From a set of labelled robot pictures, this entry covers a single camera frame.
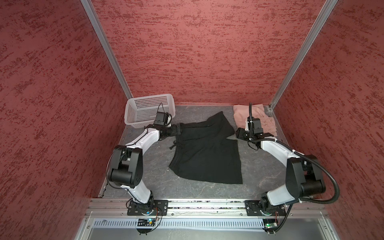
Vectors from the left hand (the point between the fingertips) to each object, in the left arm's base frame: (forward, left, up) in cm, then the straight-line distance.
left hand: (175, 133), depth 94 cm
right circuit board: (-46, -50, -9) cm, 69 cm away
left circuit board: (-46, +11, -10) cm, 49 cm away
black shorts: (-9, -19, -6) cm, 21 cm away
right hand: (-1, -40, 0) cm, 40 cm away
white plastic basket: (+27, +32, -9) cm, 42 cm away
